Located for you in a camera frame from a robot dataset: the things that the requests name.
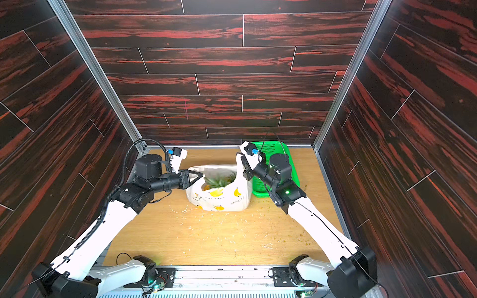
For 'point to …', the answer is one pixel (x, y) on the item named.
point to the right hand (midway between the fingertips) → (244, 150)
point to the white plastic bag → (236, 197)
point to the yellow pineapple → (218, 180)
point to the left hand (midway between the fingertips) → (203, 175)
